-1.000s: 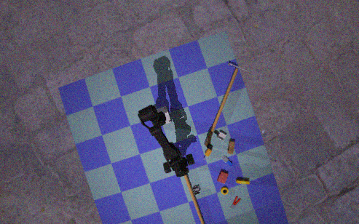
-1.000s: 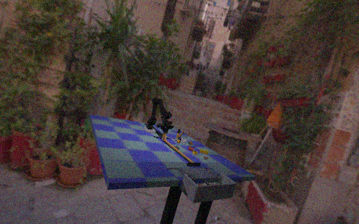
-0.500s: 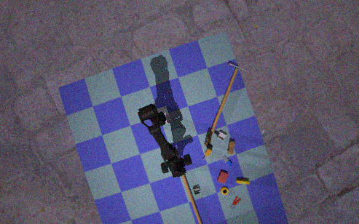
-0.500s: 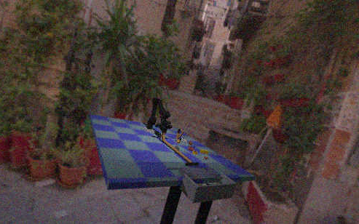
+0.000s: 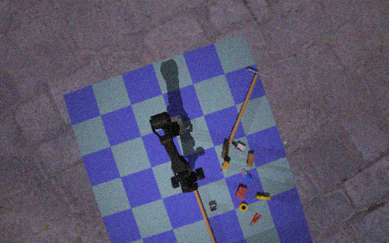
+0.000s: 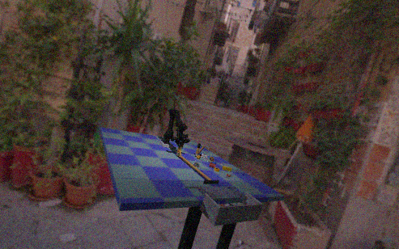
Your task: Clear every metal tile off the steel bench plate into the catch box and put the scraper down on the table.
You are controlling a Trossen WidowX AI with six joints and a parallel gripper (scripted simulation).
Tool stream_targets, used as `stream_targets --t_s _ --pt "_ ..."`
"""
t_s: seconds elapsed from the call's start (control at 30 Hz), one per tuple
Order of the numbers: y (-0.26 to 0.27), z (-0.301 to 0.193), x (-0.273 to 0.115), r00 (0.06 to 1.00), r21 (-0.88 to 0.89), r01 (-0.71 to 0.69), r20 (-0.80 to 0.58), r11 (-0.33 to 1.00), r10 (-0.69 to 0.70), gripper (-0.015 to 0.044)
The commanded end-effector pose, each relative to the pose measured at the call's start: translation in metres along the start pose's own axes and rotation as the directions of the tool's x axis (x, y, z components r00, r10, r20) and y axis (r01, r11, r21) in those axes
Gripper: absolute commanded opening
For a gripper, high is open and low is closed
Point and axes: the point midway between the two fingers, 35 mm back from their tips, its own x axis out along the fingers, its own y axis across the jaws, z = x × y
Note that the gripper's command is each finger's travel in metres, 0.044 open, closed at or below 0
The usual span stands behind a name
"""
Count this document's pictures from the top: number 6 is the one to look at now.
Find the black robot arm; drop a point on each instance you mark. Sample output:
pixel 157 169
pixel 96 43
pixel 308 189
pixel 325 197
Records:
pixel 179 123

